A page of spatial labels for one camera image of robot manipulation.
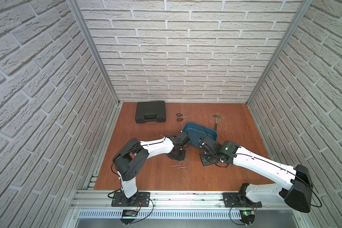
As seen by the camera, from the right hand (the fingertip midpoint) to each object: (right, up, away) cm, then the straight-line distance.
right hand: (205, 158), depth 78 cm
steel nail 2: (-17, -7, +8) cm, 20 cm away
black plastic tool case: (-37, +28, +34) cm, 58 cm away
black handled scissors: (-11, +23, +32) cm, 41 cm away
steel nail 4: (-13, -5, +10) cm, 17 cm away
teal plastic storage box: (-2, +12, +25) cm, 27 cm away
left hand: (-12, -2, +11) cm, 16 cm away
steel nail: (-15, -13, +3) cm, 20 cm away
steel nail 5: (-9, -7, +8) cm, 14 cm away
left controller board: (-40, -25, -8) cm, 48 cm away
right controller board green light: (+20, -27, -7) cm, 34 cm away
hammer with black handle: (+16, +24, +32) cm, 43 cm away
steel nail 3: (-12, -8, +8) cm, 16 cm away
